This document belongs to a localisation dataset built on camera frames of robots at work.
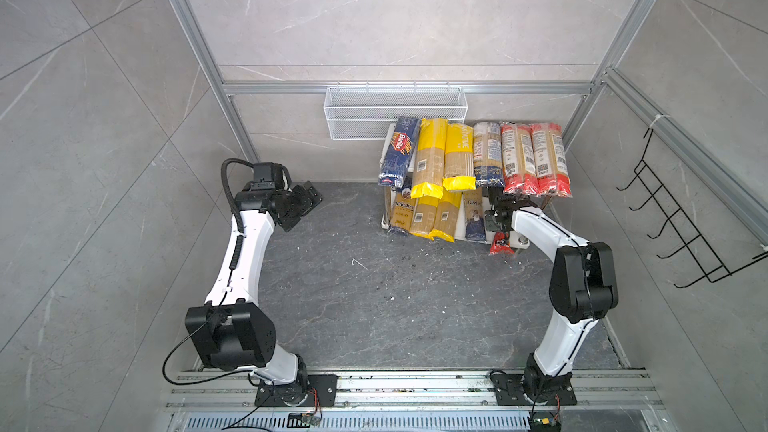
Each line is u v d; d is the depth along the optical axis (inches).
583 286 19.7
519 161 28.7
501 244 34.9
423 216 38.7
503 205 27.7
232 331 16.4
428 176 28.1
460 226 38.6
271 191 23.7
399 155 29.2
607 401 29.1
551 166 28.5
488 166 28.7
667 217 27.3
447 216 37.8
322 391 28.8
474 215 38.5
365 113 39.7
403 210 39.3
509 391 28.7
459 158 29.8
